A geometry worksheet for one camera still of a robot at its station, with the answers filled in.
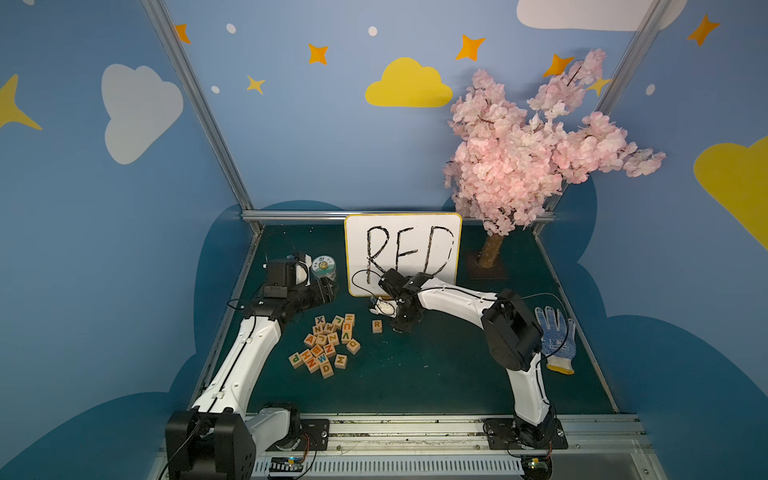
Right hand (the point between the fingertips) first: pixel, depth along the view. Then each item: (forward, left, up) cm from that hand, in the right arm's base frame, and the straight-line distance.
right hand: (404, 318), depth 94 cm
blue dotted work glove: (-4, -48, -2) cm, 48 cm away
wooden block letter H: (-14, +28, +1) cm, 31 cm away
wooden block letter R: (-4, +8, +1) cm, 9 cm away
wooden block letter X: (-3, +26, +1) cm, 27 cm away
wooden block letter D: (-18, +21, 0) cm, 28 cm away
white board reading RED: (+15, -3, +20) cm, 25 cm away
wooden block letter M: (-15, +18, +1) cm, 24 cm away
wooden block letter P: (-16, +30, +1) cm, 34 cm away
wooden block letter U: (-5, +17, +1) cm, 18 cm away
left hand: (+1, +22, +16) cm, 27 cm away
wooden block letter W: (-15, +23, +1) cm, 28 cm away
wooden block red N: (-17, +26, +1) cm, 31 cm away
